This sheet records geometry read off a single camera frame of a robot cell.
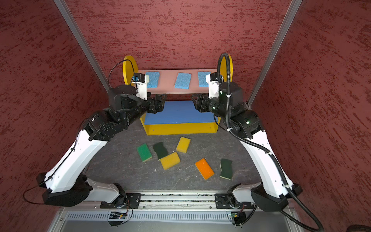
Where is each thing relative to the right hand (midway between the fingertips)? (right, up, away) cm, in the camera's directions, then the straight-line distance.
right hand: (193, 97), depth 60 cm
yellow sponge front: (-14, -36, +27) cm, 47 cm away
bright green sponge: (-31, -32, +30) cm, 54 cm away
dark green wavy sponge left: (-21, -31, +32) cm, 49 cm away
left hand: (-16, -1, 0) cm, 16 cm away
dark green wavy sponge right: (+21, -39, +25) cm, 50 cm away
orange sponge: (+7, -40, +25) cm, 48 cm away
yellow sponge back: (-6, -28, +35) cm, 45 cm away
